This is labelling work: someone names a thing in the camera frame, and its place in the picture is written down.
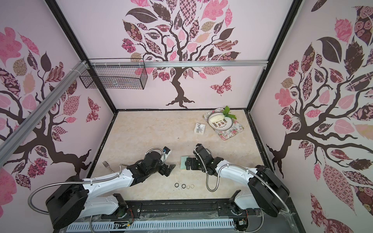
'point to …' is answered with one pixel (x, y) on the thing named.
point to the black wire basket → (115, 74)
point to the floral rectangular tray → (236, 128)
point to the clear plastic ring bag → (199, 128)
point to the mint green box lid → (183, 159)
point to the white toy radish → (220, 117)
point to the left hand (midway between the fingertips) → (169, 164)
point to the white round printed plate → (225, 124)
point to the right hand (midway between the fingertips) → (191, 162)
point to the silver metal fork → (107, 165)
